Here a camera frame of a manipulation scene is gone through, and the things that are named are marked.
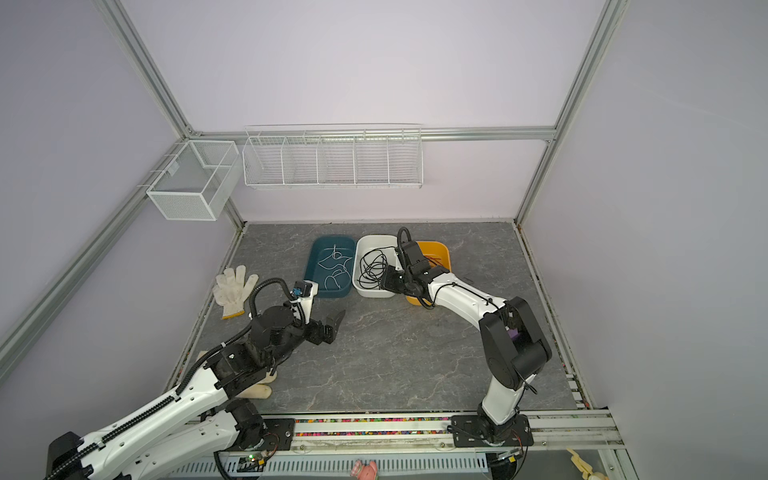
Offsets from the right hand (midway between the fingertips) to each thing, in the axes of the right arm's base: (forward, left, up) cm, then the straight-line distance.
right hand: (381, 282), depth 89 cm
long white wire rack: (+38, +16, +19) cm, 46 cm away
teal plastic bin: (+22, +24, -9) cm, 34 cm away
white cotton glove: (+4, +53, -11) cm, 54 cm away
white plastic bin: (+25, +6, -9) cm, 27 cm away
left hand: (-14, +12, +8) cm, 20 cm away
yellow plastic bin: (+15, -19, -4) cm, 25 cm away
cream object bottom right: (-45, -49, -11) cm, 67 cm away
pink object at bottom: (-46, +2, -8) cm, 47 cm away
